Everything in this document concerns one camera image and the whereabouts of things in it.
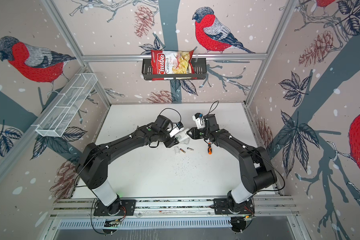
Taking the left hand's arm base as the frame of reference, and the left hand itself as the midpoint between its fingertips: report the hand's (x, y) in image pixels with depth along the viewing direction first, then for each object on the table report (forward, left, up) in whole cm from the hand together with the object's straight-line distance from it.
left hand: (176, 138), depth 86 cm
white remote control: (0, -4, 0) cm, 4 cm away
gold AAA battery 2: (-1, -9, -13) cm, 16 cm away
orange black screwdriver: (-2, -21, -11) cm, 24 cm away
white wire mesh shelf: (+3, +58, +18) cm, 61 cm away
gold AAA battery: (-2, -5, -13) cm, 15 cm away
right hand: (+3, -7, -1) cm, 7 cm away
